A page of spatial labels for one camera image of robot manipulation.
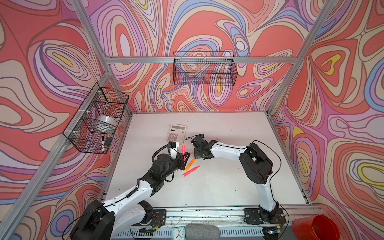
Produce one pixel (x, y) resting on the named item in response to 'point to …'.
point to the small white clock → (179, 233)
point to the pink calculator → (176, 133)
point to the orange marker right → (190, 164)
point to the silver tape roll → (109, 119)
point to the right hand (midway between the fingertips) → (202, 155)
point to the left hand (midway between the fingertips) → (191, 153)
